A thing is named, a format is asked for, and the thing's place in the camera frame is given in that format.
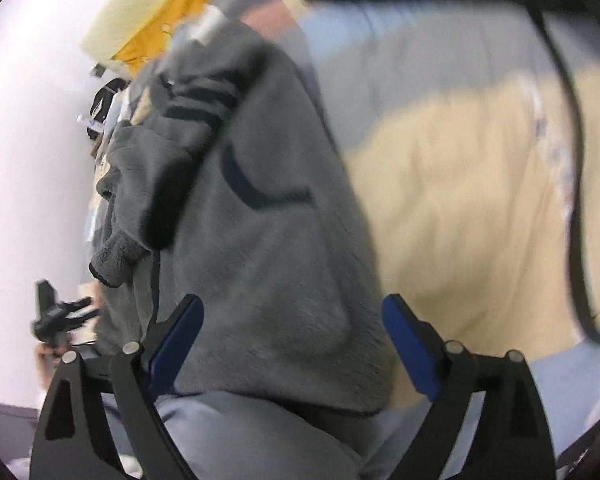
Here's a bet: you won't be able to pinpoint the grey fleece sweater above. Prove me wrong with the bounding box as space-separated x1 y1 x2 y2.
90 22 391 414

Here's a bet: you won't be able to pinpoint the black items on nightstand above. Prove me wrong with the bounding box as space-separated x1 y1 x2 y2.
76 76 130 141

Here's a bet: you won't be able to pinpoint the yellow pillow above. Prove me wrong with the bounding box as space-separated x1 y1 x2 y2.
112 0 209 77

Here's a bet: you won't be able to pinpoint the multicolour patchwork blanket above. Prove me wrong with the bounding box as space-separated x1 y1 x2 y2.
239 0 600 361

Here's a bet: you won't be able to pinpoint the cream quilted headboard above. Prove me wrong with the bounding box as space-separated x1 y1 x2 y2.
78 0 232 68

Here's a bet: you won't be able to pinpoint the black cable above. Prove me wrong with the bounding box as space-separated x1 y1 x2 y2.
529 6 600 348

